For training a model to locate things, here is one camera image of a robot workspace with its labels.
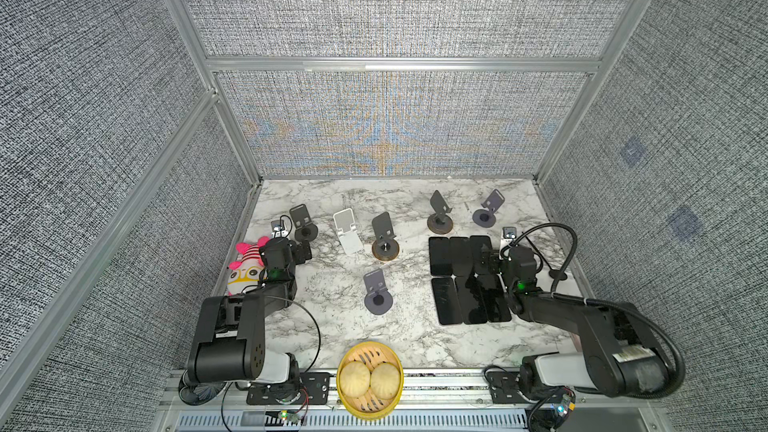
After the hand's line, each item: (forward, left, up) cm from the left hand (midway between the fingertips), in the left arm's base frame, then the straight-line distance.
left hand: (288, 240), depth 93 cm
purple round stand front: (-18, -27, -7) cm, 33 cm away
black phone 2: (-5, -55, -7) cm, 56 cm away
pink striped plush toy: (-10, +11, 0) cm, 15 cm away
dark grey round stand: (+9, -3, -8) cm, 12 cm away
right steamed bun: (-40, -28, -1) cm, 48 cm away
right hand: (-5, -66, 0) cm, 66 cm away
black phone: (-5, -48, -6) cm, 48 cm away
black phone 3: (-26, -55, +10) cm, 61 cm away
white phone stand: (+5, -18, -4) cm, 19 cm away
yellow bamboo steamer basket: (-44, -24, -6) cm, 50 cm away
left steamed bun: (-39, -21, -1) cm, 44 cm away
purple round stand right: (+10, -67, -6) cm, 68 cm away
